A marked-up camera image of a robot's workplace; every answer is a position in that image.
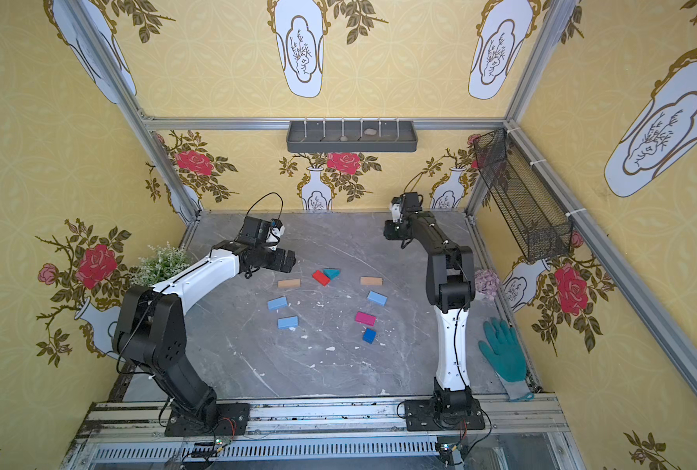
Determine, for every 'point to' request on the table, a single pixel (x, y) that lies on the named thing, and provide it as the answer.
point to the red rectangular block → (321, 278)
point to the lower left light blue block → (288, 322)
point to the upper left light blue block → (277, 303)
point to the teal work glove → (507, 358)
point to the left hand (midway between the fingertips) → (285, 256)
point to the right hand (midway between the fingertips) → (386, 231)
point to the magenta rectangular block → (365, 318)
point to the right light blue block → (377, 299)
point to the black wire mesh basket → (525, 203)
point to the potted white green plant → (160, 263)
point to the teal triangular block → (332, 272)
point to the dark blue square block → (369, 335)
